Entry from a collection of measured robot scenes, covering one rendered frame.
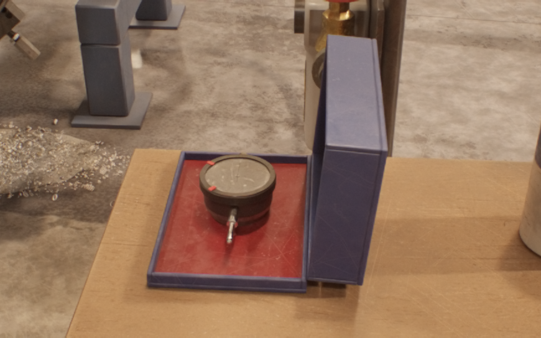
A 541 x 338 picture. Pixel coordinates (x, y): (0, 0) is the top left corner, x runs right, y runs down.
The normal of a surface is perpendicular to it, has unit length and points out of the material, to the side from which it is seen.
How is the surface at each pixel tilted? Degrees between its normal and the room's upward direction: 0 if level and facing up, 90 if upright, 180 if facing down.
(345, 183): 90
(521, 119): 0
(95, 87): 90
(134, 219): 0
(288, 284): 90
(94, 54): 90
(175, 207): 0
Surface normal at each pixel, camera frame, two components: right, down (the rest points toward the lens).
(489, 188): 0.00, -0.83
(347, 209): -0.06, 0.55
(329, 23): -0.44, 0.50
